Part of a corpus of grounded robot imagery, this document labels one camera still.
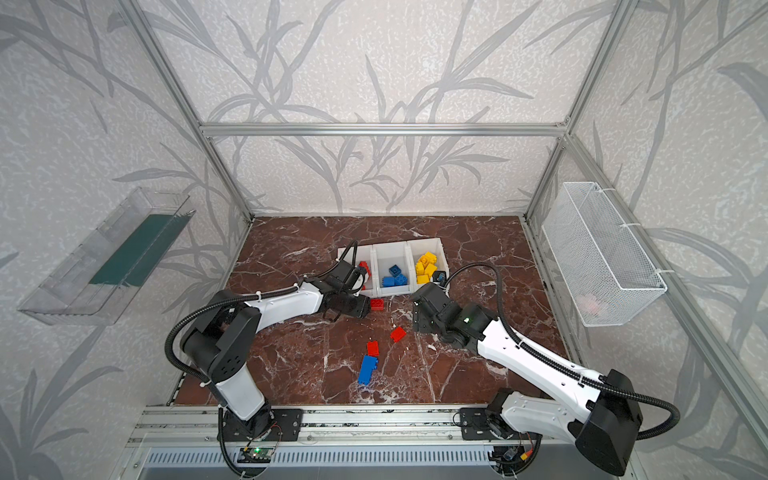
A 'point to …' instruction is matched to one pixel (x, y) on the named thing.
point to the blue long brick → (368, 364)
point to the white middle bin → (393, 269)
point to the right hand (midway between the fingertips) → (427, 304)
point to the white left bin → (363, 254)
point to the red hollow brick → (377, 304)
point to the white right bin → (416, 249)
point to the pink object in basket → (587, 303)
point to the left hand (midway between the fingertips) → (369, 299)
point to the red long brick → (365, 264)
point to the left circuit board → (255, 454)
